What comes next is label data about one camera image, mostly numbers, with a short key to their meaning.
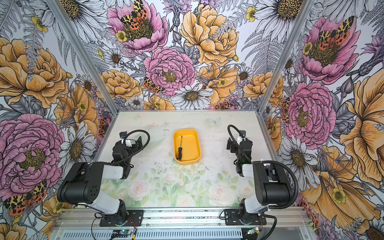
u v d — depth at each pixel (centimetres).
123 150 72
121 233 71
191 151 100
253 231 72
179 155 94
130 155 77
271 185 47
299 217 76
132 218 74
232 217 74
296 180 42
